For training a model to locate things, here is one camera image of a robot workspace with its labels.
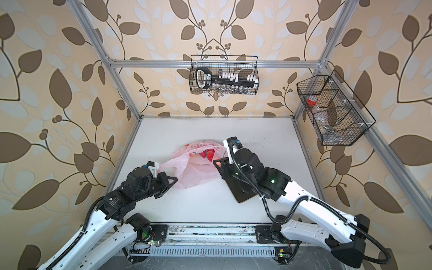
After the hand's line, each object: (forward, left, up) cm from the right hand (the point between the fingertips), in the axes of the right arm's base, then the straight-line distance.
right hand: (217, 163), depth 66 cm
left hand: (-2, +16, -9) cm, 19 cm away
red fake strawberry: (+20, +5, -23) cm, 31 cm away
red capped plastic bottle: (+34, -50, +2) cm, 61 cm away
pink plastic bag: (+13, +15, -23) cm, 30 cm away
